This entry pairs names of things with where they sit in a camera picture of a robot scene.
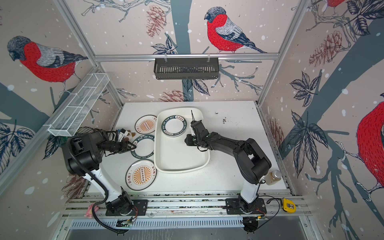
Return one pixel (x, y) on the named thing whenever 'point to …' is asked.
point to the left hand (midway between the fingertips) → (131, 147)
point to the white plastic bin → (172, 154)
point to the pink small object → (89, 213)
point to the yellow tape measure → (289, 206)
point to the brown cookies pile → (126, 139)
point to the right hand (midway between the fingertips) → (185, 141)
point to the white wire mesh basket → (78, 107)
